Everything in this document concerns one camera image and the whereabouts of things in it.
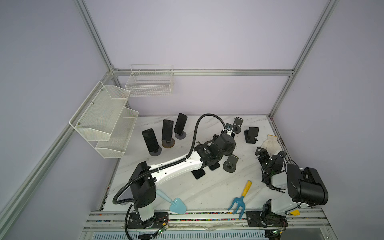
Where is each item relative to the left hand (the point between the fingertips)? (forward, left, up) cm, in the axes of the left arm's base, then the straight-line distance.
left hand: (226, 140), depth 76 cm
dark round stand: (-5, -5, -20) cm, 21 cm away
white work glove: (+13, -38, -24) cm, 47 cm away
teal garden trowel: (-26, +25, -24) cm, 44 cm away
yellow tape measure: (-29, -36, -22) cm, 51 cm away
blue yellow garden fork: (-24, -9, -24) cm, 35 cm away
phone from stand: (-8, +14, -23) cm, 28 cm away
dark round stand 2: (+27, -15, -18) cm, 35 cm away
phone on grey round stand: (+27, +27, -18) cm, 42 cm away
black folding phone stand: (+18, -22, -18) cm, 34 cm away
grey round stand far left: (+7, +42, -24) cm, 49 cm away
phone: (+8, +44, -12) cm, 46 cm away
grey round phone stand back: (+20, +26, -24) cm, 41 cm away
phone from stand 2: (-3, +3, -24) cm, 24 cm away
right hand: (+5, -25, -17) cm, 31 cm away
